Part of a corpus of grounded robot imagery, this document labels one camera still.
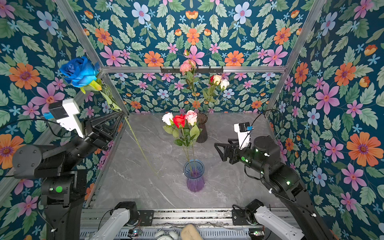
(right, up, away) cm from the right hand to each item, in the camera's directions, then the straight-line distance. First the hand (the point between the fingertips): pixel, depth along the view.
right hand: (225, 139), depth 59 cm
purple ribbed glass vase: (-14, -16, +12) cm, 24 cm away
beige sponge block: (-15, -43, +7) cm, 46 cm away
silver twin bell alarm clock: (-25, -43, +5) cm, 50 cm away
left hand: (-31, +7, -19) cm, 37 cm away
